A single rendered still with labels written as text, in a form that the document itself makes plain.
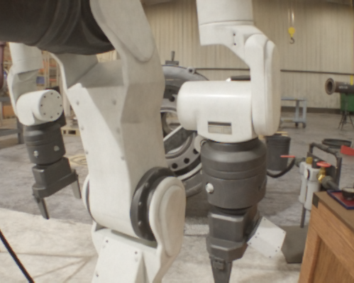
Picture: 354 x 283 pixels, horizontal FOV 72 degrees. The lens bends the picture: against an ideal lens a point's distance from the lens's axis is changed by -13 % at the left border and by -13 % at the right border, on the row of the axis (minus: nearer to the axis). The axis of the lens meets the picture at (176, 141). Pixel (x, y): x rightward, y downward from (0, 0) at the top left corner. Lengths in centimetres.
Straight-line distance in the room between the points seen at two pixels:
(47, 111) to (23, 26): 27
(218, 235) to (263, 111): 18
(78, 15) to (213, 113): 21
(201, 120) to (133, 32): 16
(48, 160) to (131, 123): 25
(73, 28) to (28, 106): 28
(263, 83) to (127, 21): 20
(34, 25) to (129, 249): 42
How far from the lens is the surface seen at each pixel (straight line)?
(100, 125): 46
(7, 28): 35
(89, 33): 38
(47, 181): 65
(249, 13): 33
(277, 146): 314
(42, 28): 37
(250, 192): 35
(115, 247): 57
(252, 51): 30
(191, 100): 34
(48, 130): 62
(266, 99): 30
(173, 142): 144
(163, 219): 48
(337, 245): 93
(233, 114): 32
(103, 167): 49
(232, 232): 38
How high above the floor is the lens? 81
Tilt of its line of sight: 9 degrees down
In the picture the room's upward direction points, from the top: straight up
